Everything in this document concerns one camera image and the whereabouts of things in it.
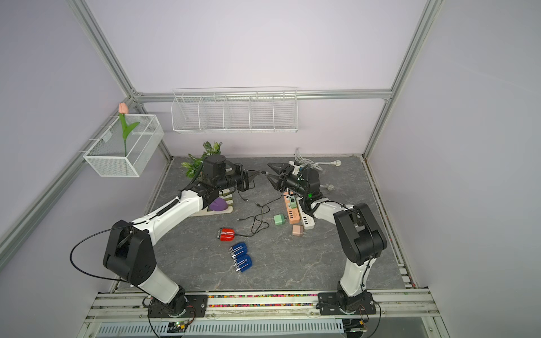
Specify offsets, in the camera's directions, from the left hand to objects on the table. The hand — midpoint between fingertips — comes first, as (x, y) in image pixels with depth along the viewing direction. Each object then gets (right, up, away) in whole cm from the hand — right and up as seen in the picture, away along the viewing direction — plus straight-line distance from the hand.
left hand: (262, 168), depth 79 cm
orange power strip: (+12, -20, +15) cm, 28 cm away
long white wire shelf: (-18, +29, +20) cm, 40 cm away
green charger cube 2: (+6, -22, +15) cm, 28 cm away
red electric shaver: (-16, -28, +10) cm, 34 cm away
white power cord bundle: (+19, +6, +36) cm, 41 cm away
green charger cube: (+13, -16, +15) cm, 25 cm away
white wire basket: (-58, +5, -1) cm, 58 cm away
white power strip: (+19, -23, +13) cm, 32 cm away
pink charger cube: (+14, -26, +11) cm, 32 cm away
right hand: (+1, +1, +1) cm, 2 cm away
